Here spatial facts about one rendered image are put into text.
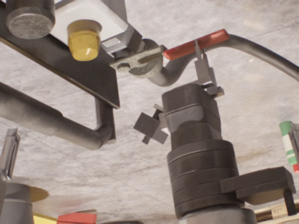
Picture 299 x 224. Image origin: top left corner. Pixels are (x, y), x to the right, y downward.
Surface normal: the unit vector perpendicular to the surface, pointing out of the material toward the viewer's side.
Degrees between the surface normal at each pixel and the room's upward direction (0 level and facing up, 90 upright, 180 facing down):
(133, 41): 60
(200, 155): 90
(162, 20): 0
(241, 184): 90
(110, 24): 0
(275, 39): 0
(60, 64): 90
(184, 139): 101
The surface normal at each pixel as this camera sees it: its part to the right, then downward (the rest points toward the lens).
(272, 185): -0.09, -0.39
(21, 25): 0.14, 0.91
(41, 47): 0.88, -0.30
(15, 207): 0.63, -0.46
